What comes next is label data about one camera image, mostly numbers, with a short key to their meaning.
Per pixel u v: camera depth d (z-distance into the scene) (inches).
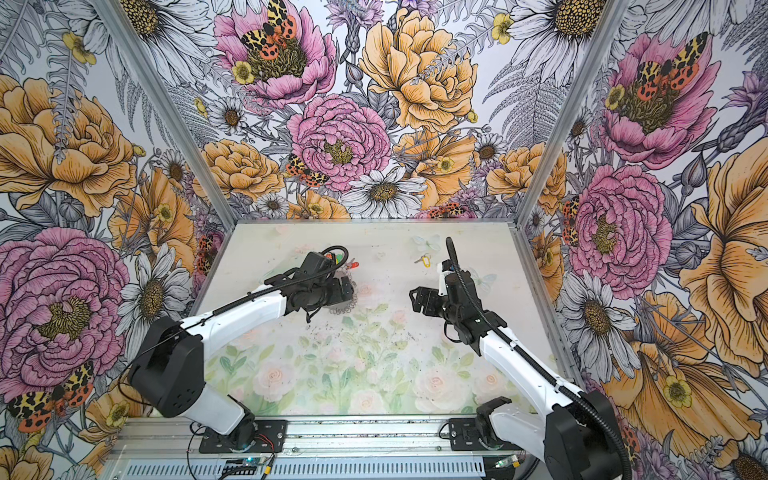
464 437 29.1
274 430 29.8
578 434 16.0
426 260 43.7
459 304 24.8
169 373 17.1
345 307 38.1
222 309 20.2
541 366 18.6
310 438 29.9
